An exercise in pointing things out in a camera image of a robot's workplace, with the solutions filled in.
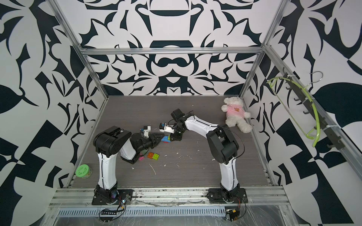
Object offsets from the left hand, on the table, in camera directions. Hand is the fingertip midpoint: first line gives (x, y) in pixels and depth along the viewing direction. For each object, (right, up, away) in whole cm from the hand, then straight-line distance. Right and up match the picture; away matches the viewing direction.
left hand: (163, 133), depth 93 cm
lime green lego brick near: (-4, -13, -6) cm, 15 cm away
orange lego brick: (-7, -12, -6) cm, 16 cm away
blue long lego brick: (+1, -4, -2) cm, 4 cm away
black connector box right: (+37, -37, -22) cm, 57 cm away
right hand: (+6, 0, 0) cm, 6 cm away
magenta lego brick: (-12, -14, -8) cm, 20 cm away
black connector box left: (-24, -38, -24) cm, 51 cm away
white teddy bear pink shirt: (+49, +12, +6) cm, 51 cm away
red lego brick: (+1, -6, -1) cm, 6 cm away
